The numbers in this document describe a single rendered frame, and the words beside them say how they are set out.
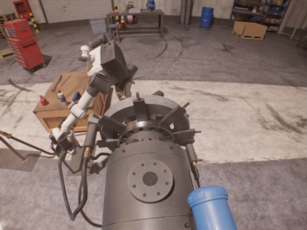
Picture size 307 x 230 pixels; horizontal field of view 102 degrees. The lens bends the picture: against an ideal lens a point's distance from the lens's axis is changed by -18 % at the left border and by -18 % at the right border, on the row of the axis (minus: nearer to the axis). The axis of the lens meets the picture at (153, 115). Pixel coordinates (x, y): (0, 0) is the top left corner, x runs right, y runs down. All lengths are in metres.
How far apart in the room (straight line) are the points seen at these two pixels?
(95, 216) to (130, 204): 0.99
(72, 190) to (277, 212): 2.17
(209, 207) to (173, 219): 0.19
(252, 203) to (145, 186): 1.41
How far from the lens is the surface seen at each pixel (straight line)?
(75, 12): 10.10
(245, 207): 1.88
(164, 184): 0.73
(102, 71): 1.20
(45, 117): 2.27
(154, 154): 0.84
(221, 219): 0.62
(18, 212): 2.15
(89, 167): 1.93
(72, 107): 1.25
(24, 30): 4.65
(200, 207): 0.63
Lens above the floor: 1.60
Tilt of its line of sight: 44 degrees down
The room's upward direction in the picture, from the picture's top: straight up
